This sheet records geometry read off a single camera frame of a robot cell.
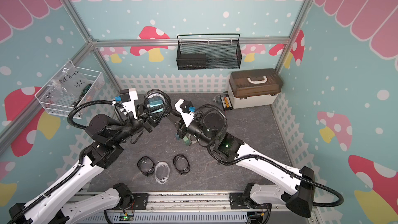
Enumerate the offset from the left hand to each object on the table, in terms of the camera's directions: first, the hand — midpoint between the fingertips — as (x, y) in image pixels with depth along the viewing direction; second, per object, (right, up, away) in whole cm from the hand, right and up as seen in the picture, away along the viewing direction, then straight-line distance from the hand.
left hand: (169, 107), depth 53 cm
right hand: (-1, -2, +4) cm, 5 cm away
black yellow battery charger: (+29, +3, +60) cm, 66 cm away
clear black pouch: (-19, -32, +30) cm, 48 cm away
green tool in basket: (-45, +9, +22) cm, 51 cm away
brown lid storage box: (+44, +13, +44) cm, 64 cm away
